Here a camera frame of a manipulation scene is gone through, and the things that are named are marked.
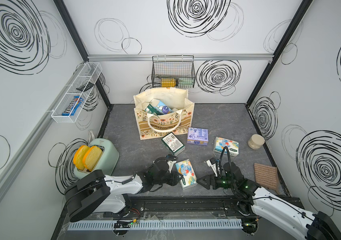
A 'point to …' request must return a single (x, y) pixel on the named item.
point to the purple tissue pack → (198, 136)
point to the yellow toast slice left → (78, 158)
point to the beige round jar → (256, 141)
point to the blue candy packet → (71, 108)
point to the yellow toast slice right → (91, 156)
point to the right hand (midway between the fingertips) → (200, 181)
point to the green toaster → (107, 162)
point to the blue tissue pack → (163, 108)
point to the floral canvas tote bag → (152, 126)
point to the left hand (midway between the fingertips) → (181, 177)
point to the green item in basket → (186, 82)
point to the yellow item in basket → (166, 82)
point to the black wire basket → (173, 71)
